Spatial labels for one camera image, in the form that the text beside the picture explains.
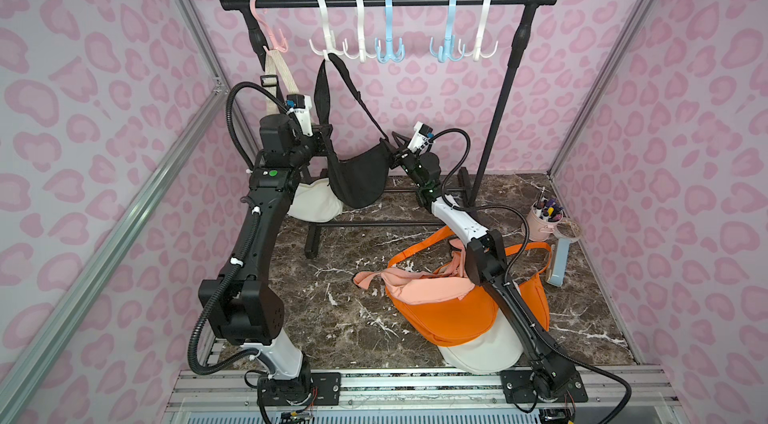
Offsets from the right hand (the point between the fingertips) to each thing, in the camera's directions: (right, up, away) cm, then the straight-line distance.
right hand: (389, 135), depth 96 cm
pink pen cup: (+48, -30, -1) cm, 56 cm away
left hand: (-13, -1, -20) cm, 24 cm away
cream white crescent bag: (+28, -59, -19) cm, 68 cm away
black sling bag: (-10, -15, -2) cm, 18 cm away
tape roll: (+62, -31, +8) cm, 69 cm away
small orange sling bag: (+15, -53, -18) cm, 58 cm away
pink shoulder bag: (+16, -42, -17) cm, 48 cm away
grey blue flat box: (+51, -40, -5) cm, 65 cm away
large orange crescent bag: (+42, -47, -10) cm, 63 cm away
